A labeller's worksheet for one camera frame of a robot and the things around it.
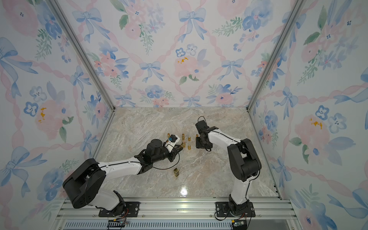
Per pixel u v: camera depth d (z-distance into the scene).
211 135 0.66
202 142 0.81
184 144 0.82
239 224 0.73
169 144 0.71
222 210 0.73
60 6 0.71
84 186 0.44
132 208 0.74
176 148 0.77
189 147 0.96
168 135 0.99
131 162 0.59
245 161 0.49
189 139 1.00
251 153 0.49
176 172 0.86
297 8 0.69
